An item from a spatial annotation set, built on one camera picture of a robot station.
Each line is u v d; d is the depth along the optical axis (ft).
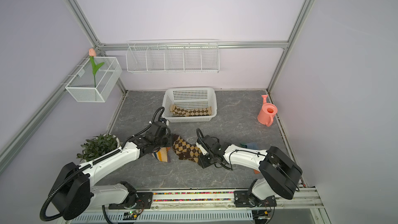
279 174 1.41
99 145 2.41
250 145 3.00
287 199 1.42
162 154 2.73
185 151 2.91
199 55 3.35
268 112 3.08
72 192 1.32
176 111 3.46
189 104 3.67
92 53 2.78
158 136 2.16
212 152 2.16
